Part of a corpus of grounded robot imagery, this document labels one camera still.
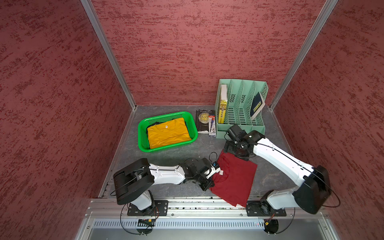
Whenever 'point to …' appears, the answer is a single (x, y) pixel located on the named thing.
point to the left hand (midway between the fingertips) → (211, 187)
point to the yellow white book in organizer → (222, 105)
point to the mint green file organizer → (240, 102)
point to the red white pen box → (212, 124)
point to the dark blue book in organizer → (257, 104)
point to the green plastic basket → (143, 145)
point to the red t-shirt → (234, 180)
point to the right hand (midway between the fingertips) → (231, 155)
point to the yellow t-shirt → (168, 133)
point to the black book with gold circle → (202, 117)
